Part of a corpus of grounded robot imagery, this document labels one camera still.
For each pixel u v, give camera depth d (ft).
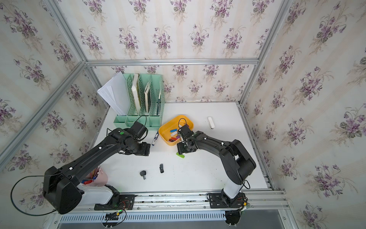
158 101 3.99
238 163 1.52
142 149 2.30
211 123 3.39
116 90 3.15
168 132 3.32
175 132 3.31
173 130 3.33
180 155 2.95
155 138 3.20
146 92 3.23
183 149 2.61
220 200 2.17
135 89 3.06
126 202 2.38
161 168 2.80
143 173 2.63
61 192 1.26
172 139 3.20
